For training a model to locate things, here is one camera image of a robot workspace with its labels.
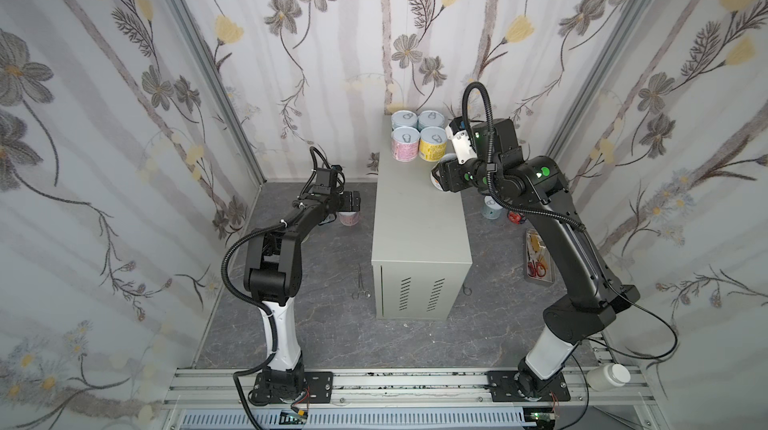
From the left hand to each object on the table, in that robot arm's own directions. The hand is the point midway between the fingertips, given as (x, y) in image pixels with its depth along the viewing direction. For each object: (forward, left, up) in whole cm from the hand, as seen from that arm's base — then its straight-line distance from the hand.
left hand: (344, 189), depth 100 cm
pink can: (-5, -1, -9) cm, 11 cm away
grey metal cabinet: (-39, -20, +22) cm, 49 cm away
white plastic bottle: (-58, -65, -2) cm, 87 cm away
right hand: (-18, -28, +30) cm, 45 cm away
